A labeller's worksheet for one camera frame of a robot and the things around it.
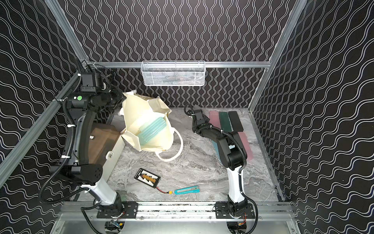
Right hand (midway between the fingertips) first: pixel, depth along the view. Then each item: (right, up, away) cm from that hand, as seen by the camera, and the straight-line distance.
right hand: (205, 116), depth 102 cm
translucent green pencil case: (-37, -10, -10) cm, 39 cm away
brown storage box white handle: (-61, -16, -15) cm, 65 cm away
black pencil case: (+24, -5, +8) cm, 25 cm away
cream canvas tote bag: (-44, +2, -10) cm, 45 cm away
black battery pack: (-36, -36, -18) cm, 54 cm away
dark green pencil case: (+16, -5, +8) cm, 19 cm away
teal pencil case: (+7, -22, -5) cm, 24 cm away
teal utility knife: (-11, -42, -20) cm, 48 cm away
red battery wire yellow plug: (-22, -42, -22) cm, 53 cm away
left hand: (-43, +11, -31) cm, 54 cm away
